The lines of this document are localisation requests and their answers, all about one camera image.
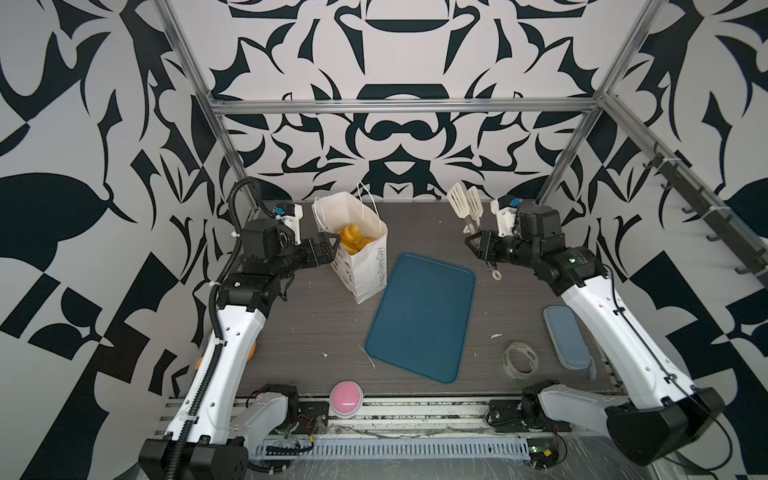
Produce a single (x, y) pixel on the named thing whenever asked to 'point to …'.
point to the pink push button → (346, 399)
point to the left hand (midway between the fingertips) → (324, 234)
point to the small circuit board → (543, 452)
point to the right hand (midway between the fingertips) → (473, 237)
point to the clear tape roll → (508, 365)
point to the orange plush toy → (250, 357)
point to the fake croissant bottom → (353, 240)
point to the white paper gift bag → (361, 259)
